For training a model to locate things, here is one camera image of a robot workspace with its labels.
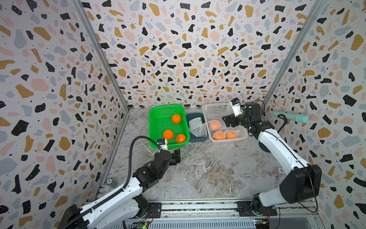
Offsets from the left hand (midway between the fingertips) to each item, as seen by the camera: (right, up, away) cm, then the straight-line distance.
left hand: (177, 150), depth 79 cm
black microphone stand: (+61, +16, +2) cm, 63 cm away
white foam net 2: (+14, +9, +22) cm, 27 cm away
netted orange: (-9, +7, +21) cm, 24 cm away
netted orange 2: (0, +5, +16) cm, 17 cm away
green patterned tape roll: (-35, -17, -2) cm, 39 cm away
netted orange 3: (+24, +13, +24) cm, 37 cm away
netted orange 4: (+27, +7, +19) cm, 33 cm away
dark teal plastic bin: (+9, +4, +22) cm, 24 cm away
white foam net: (+10, +15, +22) cm, 28 cm away
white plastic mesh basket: (+27, +24, +38) cm, 53 cm away
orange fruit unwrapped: (-4, +18, +30) cm, 36 cm away
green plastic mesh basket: (-10, +15, +34) cm, 39 cm away
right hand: (+31, +20, +4) cm, 37 cm away
